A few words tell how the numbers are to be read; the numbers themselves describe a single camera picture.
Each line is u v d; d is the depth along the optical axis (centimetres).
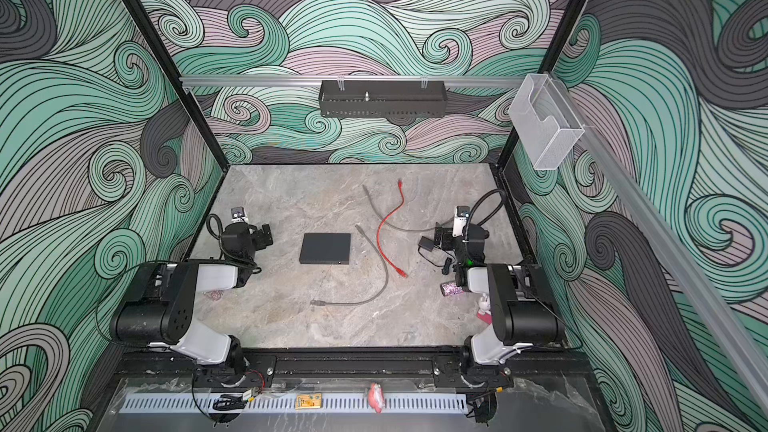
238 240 71
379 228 98
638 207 58
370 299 86
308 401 68
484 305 78
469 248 70
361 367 75
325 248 96
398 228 102
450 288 84
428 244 97
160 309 45
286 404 70
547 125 77
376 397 66
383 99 95
